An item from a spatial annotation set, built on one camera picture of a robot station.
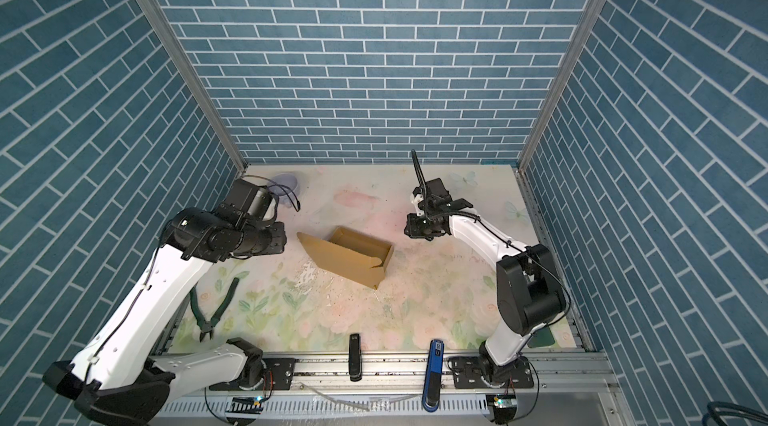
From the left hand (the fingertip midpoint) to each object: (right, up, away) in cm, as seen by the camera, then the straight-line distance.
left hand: (285, 240), depth 70 cm
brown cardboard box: (+15, -4, +4) cm, 16 cm away
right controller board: (+53, -42, +4) cm, 68 cm away
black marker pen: (+16, -31, +5) cm, 35 cm away
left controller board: (-10, -41, +2) cm, 42 cm away
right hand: (+29, +1, +20) cm, 35 cm away
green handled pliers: (-25, -25, +10) cm, 37 cm away
